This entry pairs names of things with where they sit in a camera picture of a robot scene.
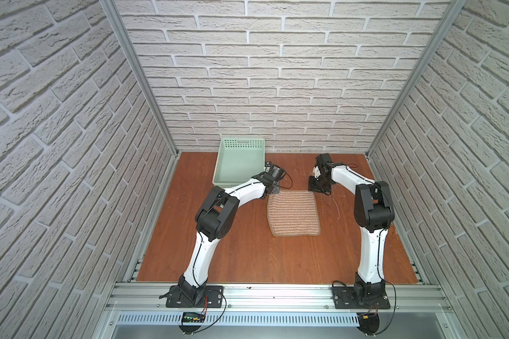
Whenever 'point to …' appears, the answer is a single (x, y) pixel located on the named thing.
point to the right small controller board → (368, 322)
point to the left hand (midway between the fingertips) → (269, 179)
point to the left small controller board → (191, 317)
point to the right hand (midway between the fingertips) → (305, 188)
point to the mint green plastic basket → (238, 159)
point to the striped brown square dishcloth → (293, 213)
